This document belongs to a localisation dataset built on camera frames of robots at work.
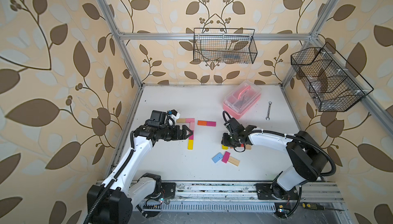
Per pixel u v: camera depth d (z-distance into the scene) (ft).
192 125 3.23
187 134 2.36
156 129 1.87
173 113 2.38
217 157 2.78
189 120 3.25
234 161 2.72
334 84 2.38
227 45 3.20
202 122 3.24
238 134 2.27
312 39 2.94
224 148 2.88
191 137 3.06
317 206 2.26
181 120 3.31
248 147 2.91
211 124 3.23
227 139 2.60
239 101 3.23
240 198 2.42
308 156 1.47
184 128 2.27
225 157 2.77
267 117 3.34
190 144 2.97
